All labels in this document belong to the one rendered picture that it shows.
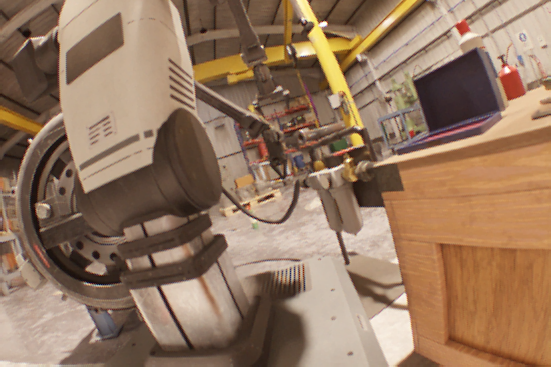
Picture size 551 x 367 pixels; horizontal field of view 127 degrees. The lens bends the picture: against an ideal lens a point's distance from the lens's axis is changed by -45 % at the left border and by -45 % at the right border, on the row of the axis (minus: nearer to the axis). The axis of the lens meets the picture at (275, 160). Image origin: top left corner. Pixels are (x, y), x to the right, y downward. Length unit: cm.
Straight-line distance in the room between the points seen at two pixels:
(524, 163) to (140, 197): 44
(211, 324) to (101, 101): 34
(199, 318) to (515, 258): 42
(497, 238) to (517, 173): 8
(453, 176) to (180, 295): 38
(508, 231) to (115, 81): 52
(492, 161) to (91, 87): 51
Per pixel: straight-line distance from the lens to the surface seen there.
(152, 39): 38
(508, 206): 31
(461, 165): 31
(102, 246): 102
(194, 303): 36
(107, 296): 93
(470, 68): 50
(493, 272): 39
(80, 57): 45
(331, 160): 81
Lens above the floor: 51
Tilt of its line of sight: 2 degrees up
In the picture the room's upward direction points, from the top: 19 degrees counter-clockwise
